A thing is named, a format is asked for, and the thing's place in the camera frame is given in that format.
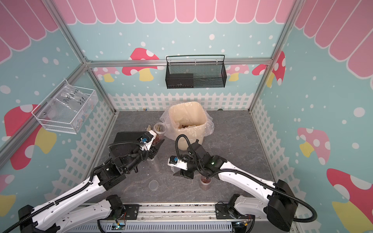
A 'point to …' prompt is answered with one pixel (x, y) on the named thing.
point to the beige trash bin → (188, 118)
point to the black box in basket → (180, 80)
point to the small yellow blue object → (144, 109)
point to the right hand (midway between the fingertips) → (176, 168)
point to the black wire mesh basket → (195, 75)
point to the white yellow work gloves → (149, 128)
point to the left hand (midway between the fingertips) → (158, 137)
